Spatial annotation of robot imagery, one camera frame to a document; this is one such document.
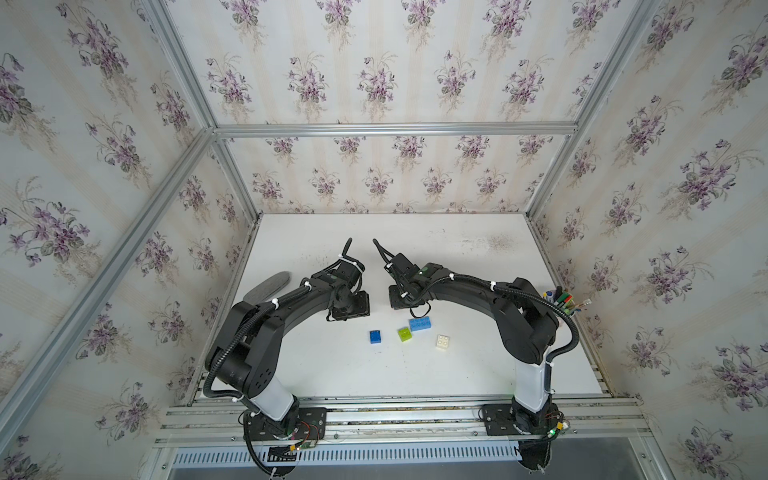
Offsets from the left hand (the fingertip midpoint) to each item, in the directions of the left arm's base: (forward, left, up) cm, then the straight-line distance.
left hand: (364, 312), depth 90 cm
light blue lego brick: (-2, -17, -3) cm, 18 cm away
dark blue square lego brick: (-7, -3, -1) cm, 8 cm away
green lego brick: (-6, -12, -3) cm, 14 cm away
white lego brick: (-9, -23, -2) cm, 25 cm away
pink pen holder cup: (-1, -57, +8) cm, 58 cm away
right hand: (+3, -12, -1) cm, 12 cm away
